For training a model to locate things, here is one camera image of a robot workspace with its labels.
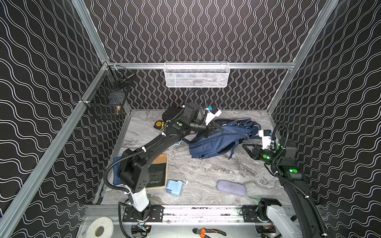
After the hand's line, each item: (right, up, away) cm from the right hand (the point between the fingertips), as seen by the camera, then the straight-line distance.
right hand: (244, 144), depth 74 cm
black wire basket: (-80, +27, +19) cm, 86 cm away
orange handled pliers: (-22, -40, -5) cm, 46 cm away
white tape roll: (-68, -38, -2) cm, 78 cm away
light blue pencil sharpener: (-36, -23, +4) cm, 43 cm away
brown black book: (-46, -18, +12) cm, 51 cm away
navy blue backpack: (-7, +7, -3) cm, 10 cm away
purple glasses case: (-5, -24, +5) cm, 25 cm away
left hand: (-12, +9, -2) cm, 15 cm away
